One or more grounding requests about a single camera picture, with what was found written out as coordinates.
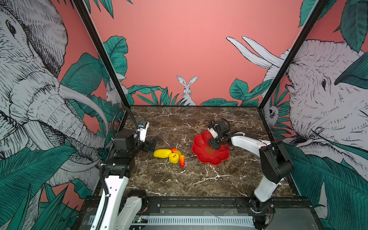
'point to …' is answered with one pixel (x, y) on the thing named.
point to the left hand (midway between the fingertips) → (147, 132)
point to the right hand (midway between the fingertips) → (212, 138)
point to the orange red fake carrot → (182, 160)
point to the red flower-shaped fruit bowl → (205, 153)
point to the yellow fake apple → (174, 157)
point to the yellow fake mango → (162, 153)
